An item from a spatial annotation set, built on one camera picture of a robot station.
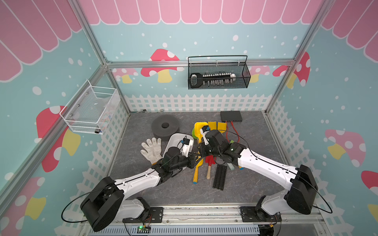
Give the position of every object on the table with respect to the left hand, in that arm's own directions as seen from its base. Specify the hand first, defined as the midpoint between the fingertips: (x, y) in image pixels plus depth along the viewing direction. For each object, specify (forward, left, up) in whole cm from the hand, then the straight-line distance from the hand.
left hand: (202, 158), depth 79 cm
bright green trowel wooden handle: (+10, +5, +9) cm, 14 cm away
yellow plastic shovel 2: (-3, +3, -13) cm, 14 cm away
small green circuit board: (-31, +30, -17) cm, 46 cm away
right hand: (+5, +2, +4) cm, 7 cm away
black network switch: (+47, -26, -16) cm, 56 cm away
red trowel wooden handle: (+6, -6, -14) cm, 16 cm away
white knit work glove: (+13, +31, -14) cm, 37 cm away
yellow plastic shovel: (+33, -16, -13) cm, 39 cm away
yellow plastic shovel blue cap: (+35, -9, -14) cm, 39 cm away
